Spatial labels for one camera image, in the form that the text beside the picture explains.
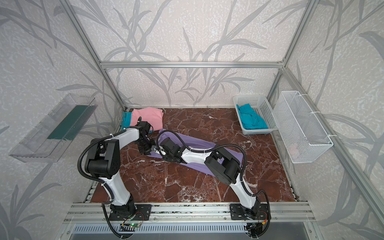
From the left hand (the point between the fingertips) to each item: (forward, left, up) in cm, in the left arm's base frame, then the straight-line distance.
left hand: (156, 145), depth 96 cm
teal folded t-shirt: (+19, +25, +3) cm, 31 cm away
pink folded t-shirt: (+24, +7, +2) cm, 25 cm away
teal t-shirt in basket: (+22, -64, +3) cm, 67 cm away
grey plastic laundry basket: (+32, -77, +2) cm, 84 cm away
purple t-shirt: (+2, -23, -2) cm, 23 cm away
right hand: (-1, -7, +2) cm, 8 cm away
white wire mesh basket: (-14, -72, +34) cm, 80 cm away
